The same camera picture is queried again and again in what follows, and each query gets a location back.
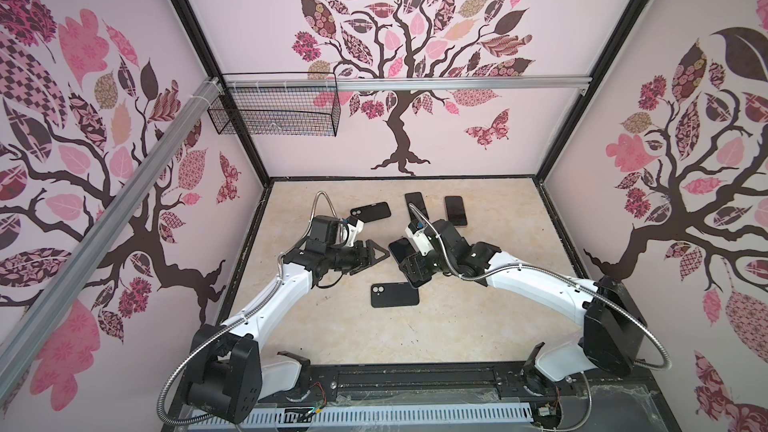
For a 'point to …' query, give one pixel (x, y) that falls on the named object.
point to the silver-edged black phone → (416, 199)
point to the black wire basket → (279, 112)
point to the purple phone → (455, 210)
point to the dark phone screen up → (401, 249)
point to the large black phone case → (393, 294)
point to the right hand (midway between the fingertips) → (408, 257)
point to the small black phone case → (372, 212)
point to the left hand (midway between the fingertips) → (382, 262)
